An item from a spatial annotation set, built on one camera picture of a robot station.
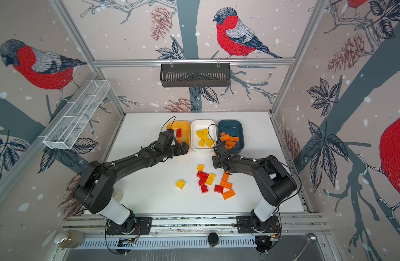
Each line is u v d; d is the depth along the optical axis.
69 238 0.64
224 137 1.04
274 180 0.46
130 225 0.66
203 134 1.05
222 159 0.74
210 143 1.04
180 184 0.83
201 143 1.03
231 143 1.02
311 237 0.70
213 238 0.63
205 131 1.09
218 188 0.83
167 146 0.72
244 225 0.73
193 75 1.07
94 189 0.45
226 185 0.86
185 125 1.08
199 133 1.07
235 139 1.04
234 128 1.11
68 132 0.71
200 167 0.93
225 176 0.88
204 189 0.84
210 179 0.88
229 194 0.82
